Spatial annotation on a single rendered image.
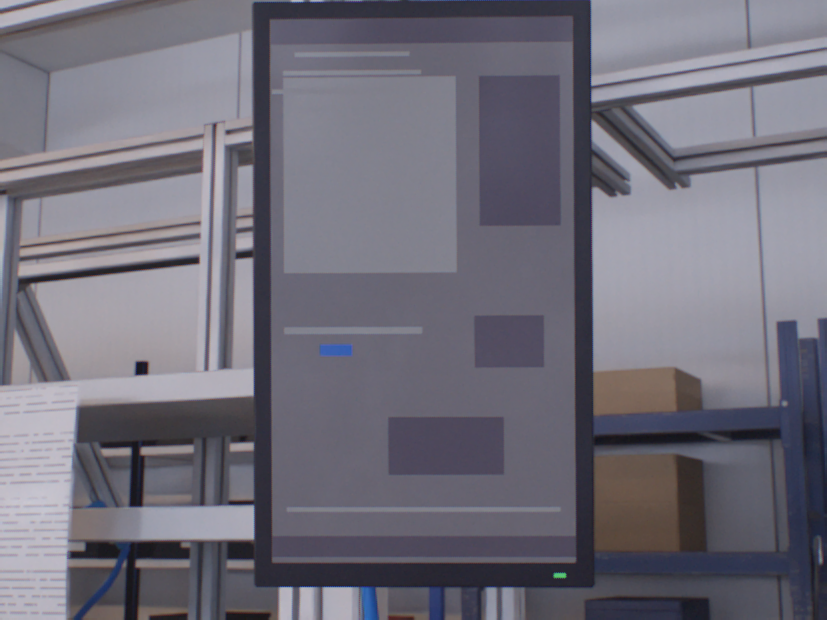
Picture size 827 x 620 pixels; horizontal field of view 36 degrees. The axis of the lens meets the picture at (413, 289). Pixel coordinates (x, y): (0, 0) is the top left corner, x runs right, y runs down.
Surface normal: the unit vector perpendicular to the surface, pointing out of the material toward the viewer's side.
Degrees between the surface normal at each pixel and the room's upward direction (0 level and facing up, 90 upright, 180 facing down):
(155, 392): 90
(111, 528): 90
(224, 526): 90
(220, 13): 180
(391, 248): 101
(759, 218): 90
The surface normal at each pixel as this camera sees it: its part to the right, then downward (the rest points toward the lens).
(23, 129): 0.90, -0.09
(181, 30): 0.00, 0.98
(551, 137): -0.03, -0.01
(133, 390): -0.44, -0.18
